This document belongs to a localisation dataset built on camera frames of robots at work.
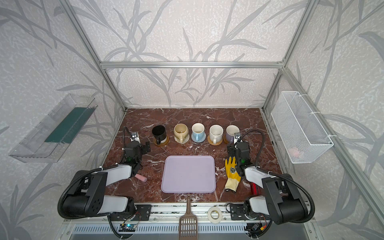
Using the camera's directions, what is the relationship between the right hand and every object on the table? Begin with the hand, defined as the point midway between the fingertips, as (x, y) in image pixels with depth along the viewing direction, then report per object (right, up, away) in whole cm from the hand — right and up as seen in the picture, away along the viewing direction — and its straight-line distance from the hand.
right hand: (238, 137), depth 92 cm
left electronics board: (-58, -41, -21) cm, 74 cm away
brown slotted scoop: (-29, -39, -21) cm, 53 cm away
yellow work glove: (-5, -22, -9) cm, 24 cm away
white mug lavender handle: (-4, +5, +5) cm, 8 cm away
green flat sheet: (-79, +8, -29) cm, 84 cm away
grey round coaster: (-23, -3, +8) cm, 25 cm away
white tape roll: (-17, -38, -21) cm, 46 cm away
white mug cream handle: (-13, +3, +9) cm, 16 cm away
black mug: (-49, +3, 0) cm, 49 cm away
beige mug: (-37, +3, +10) cm, 38 cm away
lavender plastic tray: (-30, -21, -5) cm, 37 cm away
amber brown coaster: (-49, -6, +6) cm, 50 cm away
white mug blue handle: (-25, +5, +7) cm, 27 cm away
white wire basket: (+20, +3, -31) cm, 37 cm away
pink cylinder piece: (-56, -22, -9) cm, 61 cm away
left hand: (-61, +1, 0) cm, 61 cm away
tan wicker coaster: (-16, -5, +7) cm, 18 cm away
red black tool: (+5, -26, -13) cm, 29 cm away
